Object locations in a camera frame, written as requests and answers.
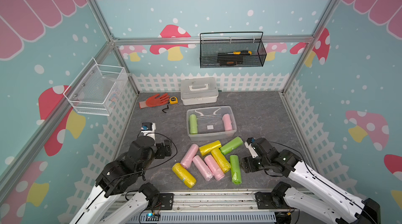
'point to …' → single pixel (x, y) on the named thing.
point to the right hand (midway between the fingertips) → (246, 163)
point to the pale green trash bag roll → (193, 124)
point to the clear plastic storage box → (210, 123)
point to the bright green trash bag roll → (236, 174)
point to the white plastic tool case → (199, 90)
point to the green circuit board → (152, 217)
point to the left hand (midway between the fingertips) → (162, 142)
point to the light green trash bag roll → (234, 143)
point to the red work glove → (153, 101)
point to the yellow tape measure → (173, 100)
